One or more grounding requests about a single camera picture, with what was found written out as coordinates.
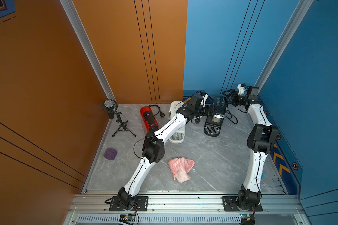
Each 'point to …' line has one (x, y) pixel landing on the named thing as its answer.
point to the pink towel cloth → (180, 168)
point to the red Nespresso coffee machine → (150, 122)
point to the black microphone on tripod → (111, 106)
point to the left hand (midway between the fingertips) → (213, 108)
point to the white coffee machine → (178, 136)
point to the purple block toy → (110, 153)
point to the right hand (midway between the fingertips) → (225, 95)
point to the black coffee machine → (219, 107)
